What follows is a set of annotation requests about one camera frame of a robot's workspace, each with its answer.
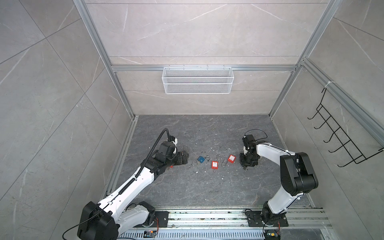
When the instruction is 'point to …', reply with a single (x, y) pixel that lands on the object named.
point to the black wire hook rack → (355, 155)
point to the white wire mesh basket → (196, 80)
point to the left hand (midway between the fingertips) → (182, 152)
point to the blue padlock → (201, 159)
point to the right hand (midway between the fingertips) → (243, 162)
